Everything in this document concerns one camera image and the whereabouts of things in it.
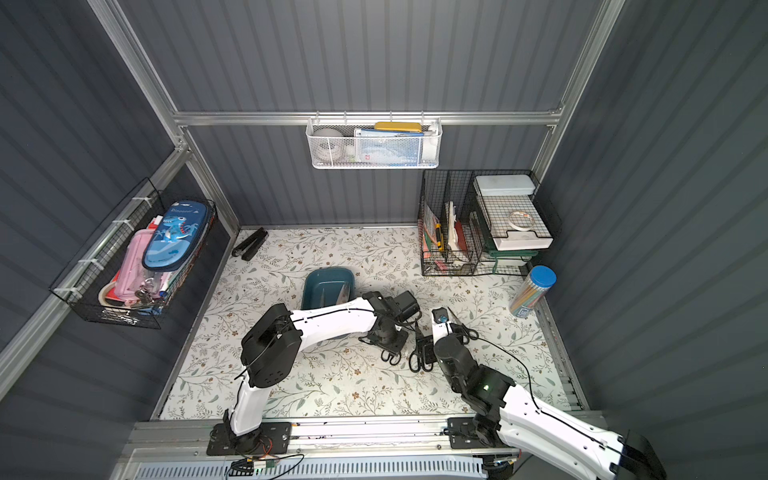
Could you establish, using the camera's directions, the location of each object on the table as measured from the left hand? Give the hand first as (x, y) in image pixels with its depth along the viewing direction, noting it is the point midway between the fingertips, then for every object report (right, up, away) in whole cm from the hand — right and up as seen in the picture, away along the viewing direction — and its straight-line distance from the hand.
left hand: (398, 351), depth 86 cm
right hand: (+10, +9, -6) cm, 15 cm away
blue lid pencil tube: (+38, +18, -2) cm, 42 cm away
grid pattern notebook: (+34, +44, +13) cm, 57 cm away
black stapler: (-55, +31, +26) cm, 69 cm away
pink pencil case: (-61, +23, -18) cm, 68 cm away
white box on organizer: (+38, +52, +16) cm, 67 cm away
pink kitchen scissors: (-18, +15, +14) cm, 27 cm away
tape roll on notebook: (+40, +39, +8) cm, 56 cm away
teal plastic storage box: (-26, +17, +16) cm, 35 cm away
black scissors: (+21, +5, +1) cm, 21 cm away
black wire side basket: (-66, +22, -24) cm, 73 cm away
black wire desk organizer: (+29, +39, +15) cm, 51 cm away
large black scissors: (+6, -2, +1) cm, 6 cm away
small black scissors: (-1, -2, +1) cm, 3 cm away
